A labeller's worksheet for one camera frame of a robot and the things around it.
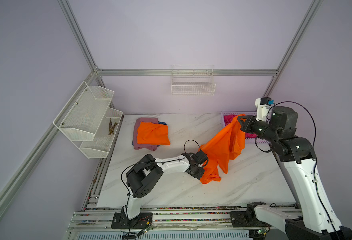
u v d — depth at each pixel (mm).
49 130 604
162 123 1140
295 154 401
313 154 402
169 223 732
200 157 717
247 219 732
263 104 531
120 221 729
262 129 515
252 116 562
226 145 747
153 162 522
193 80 948
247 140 675
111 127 954
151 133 999
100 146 885
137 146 990
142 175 522
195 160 701
